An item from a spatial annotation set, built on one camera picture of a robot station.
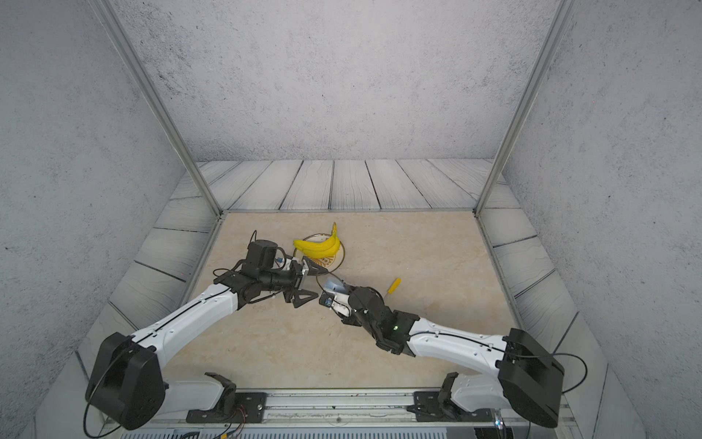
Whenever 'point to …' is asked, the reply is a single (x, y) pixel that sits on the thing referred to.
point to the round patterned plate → (329, 263)
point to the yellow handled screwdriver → (394, 286)
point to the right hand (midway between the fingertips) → (347, 289)
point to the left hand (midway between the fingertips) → (326, 282)
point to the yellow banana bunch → (325, 249)
